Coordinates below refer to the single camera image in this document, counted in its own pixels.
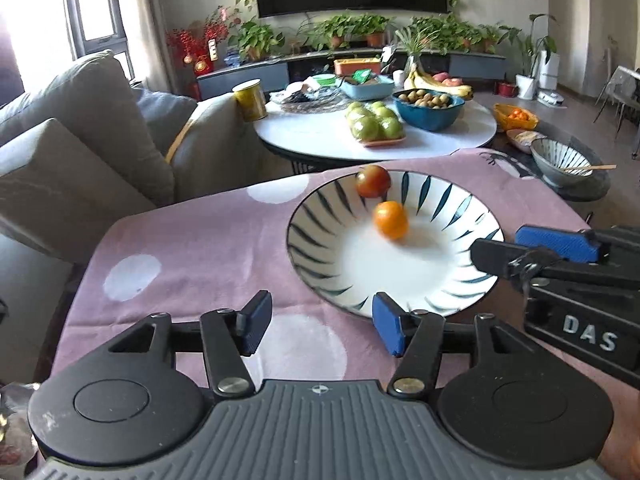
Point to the dark tv console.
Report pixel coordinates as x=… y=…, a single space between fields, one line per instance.
x=275 y=74

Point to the red flower decoration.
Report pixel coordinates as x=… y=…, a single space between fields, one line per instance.
x=196 y=46

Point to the blue bowl of nuts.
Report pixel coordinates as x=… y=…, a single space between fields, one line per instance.
x=428 y=110

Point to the round white coffee table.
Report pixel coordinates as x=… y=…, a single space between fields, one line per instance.
x=326 y=136

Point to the light blue snack tray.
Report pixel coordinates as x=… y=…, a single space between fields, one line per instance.
x=378 y=88

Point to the small striped bowl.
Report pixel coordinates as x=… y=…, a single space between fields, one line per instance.
x=561 y=166

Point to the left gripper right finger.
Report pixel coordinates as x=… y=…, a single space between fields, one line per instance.
x=419 y=339

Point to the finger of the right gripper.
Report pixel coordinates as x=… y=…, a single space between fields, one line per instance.
x=584 y=246
x=520 y=264

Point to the pink dotted tablecloth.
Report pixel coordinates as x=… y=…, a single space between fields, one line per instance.
x=118 y=407

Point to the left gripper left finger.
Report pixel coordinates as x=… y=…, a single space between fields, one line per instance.
x=224 y=337

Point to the green apples on tray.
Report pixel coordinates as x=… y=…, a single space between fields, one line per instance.
x=375 y=123

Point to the gold tin can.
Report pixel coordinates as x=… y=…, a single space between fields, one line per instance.
x=251 y=100

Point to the red tomato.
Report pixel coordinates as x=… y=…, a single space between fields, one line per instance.
x=372 y=181

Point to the banana bunch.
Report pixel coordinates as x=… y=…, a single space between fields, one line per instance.
x=417 y=79

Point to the striped white ceramic plate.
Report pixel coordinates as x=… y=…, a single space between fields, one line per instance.
x=337 y=252

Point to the tall white-potted plant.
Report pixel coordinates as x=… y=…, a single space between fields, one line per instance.
x=534 y=50

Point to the orange rectangular box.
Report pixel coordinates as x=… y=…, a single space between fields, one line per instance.
x=348 y=66

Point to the small orange tangerine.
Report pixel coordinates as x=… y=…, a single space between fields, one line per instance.
x=391 y=220

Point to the yellow bowl of oranges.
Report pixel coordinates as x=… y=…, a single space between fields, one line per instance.
x=512 y=117

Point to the grey sofa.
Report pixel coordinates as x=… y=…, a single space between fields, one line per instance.
x=89 y=148

